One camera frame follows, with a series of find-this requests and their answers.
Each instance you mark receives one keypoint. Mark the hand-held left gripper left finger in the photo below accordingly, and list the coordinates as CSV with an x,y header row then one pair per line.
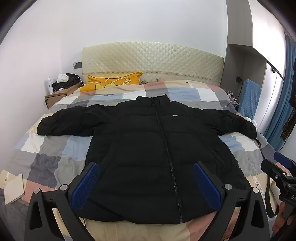
x,y
85,188

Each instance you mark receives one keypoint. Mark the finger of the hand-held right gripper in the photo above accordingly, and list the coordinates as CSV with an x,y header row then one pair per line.
x,y
283,160
270,168

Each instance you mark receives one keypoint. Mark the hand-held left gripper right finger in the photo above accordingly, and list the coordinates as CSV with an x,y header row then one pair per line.
x,y
208,186

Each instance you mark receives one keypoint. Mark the black puffer jacket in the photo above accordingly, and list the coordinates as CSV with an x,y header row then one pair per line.
x,y
138,150

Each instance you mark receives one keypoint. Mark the black clothes pile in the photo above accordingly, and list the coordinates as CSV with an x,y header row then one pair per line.
x,y
71,82

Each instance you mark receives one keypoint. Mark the person's right hand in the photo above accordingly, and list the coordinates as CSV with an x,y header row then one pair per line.
x,y
278,220

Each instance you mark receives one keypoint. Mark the dark patterned hanging garment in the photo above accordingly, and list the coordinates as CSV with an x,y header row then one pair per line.
x,y
289,125

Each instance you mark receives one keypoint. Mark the checkered patchwork blanket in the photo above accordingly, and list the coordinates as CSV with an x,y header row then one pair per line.
x,y
57,148

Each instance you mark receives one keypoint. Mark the white plush toy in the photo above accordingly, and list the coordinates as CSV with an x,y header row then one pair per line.
x,y
253,122

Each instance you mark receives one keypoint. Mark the blue curtain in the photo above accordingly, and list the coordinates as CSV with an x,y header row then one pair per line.
x,y
282,97

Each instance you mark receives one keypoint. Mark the beige notebook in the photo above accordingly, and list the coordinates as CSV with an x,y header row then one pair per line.
x,y
15,188

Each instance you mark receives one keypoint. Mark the blue covered chair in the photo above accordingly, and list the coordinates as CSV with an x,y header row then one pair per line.
x,y
249,97

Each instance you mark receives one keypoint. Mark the black charger plug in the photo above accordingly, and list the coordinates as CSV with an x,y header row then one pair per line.
x,y
239,79

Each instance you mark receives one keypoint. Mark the wooden nightstand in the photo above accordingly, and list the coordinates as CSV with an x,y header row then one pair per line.
x,y
57,97

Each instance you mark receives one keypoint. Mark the yellow pillow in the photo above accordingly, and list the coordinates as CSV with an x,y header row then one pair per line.
x,y
97,83

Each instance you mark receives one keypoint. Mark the white bottle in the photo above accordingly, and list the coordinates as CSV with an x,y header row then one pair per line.
x,y
49,87

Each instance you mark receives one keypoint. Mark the tissue box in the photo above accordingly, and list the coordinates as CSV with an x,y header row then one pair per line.
x,y
62,78

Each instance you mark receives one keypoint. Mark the cream quilted headboard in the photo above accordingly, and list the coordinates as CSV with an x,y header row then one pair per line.
x,y
150,58

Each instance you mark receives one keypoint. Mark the grey built-in wardrobe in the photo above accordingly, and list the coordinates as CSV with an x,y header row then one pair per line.
x,y
238,23

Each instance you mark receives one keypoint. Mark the grey wall socket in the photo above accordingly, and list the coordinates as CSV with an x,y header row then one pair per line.
x,y
77,65

